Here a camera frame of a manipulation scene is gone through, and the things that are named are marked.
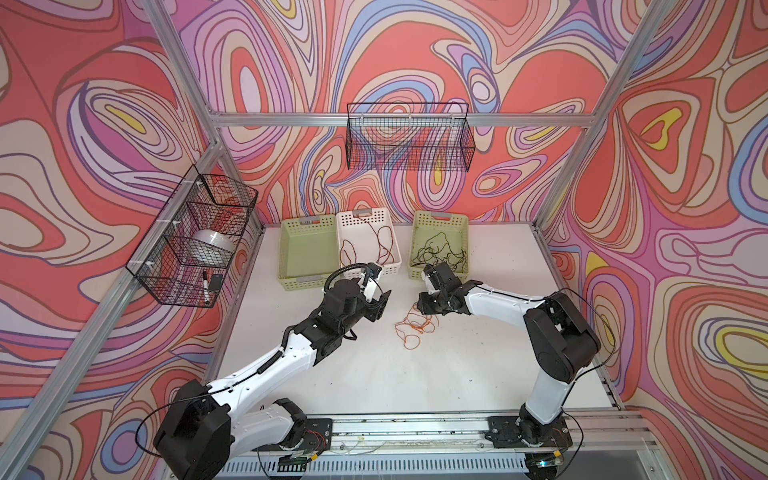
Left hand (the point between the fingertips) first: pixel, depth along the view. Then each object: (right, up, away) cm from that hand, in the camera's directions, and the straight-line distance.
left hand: (383, 284), depth 79 cm
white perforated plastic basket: (-7, +14, +36) cm, 39 cm away
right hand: (+13, -10, +15) cm, 22 cm away
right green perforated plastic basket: (+16, +20, +39) cm, 47 cm away
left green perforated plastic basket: (-29, +9, +32) cm, 44 cm away
